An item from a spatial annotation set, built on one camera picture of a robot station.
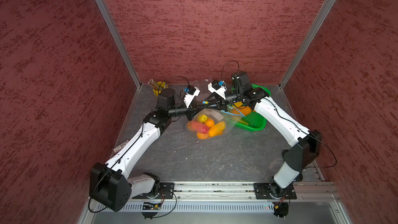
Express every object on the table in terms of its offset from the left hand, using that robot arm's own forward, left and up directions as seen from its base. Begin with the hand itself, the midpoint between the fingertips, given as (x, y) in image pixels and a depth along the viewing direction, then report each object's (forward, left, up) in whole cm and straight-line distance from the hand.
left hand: (204, 108), depth 71 cm
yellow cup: (+33, +31, -19) cm, 49 cm away
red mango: (-2, +3, -14) cm, 15 cm away
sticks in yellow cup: (+29, +34, -14) cm, 47 cm away
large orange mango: (-3, -7, -16) cm, 17 cm away
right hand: (+1, -1, +1) cm, 2 cm away
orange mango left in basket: (+1, -3, -15) cm, 15 cm away
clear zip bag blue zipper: (+11, -16, -23) cm, 30 cm away
